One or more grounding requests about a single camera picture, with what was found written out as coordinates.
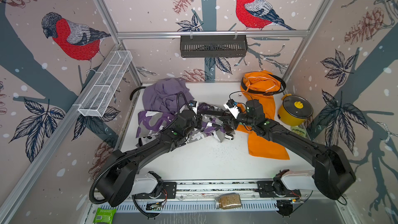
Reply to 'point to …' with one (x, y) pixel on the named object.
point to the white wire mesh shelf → (105, 84)
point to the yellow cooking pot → (294, 110)
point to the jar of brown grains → (228, 200)
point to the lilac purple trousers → (161, 95)
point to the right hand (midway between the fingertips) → (224, 112)
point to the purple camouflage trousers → (155, 122)
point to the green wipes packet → (104, 215)
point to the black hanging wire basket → (213, 46)
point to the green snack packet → (299, 131)
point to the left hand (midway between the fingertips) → (201, 110)
